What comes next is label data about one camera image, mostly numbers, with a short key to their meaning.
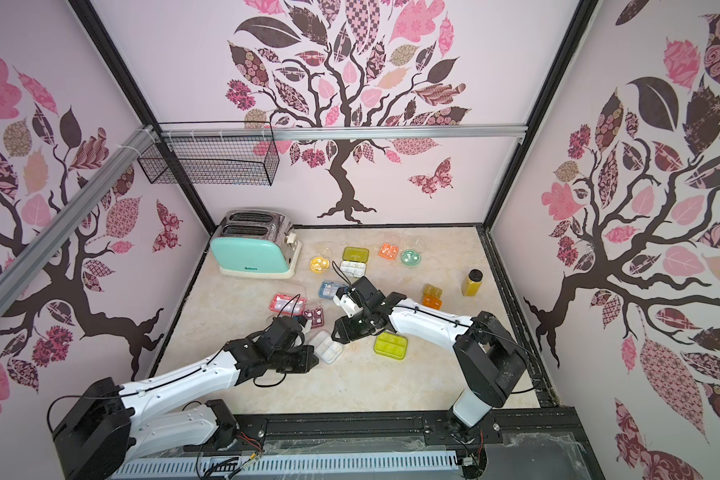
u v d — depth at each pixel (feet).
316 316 3.08
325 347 2.86
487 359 1.47
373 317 2.11
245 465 2.27
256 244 3.12
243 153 3.11
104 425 1.30
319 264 3.50
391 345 2.87
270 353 2.06
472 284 3.11
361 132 3.06
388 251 3.64
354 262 3.56
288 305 3.17
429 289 3.29
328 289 3.30
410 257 3.61
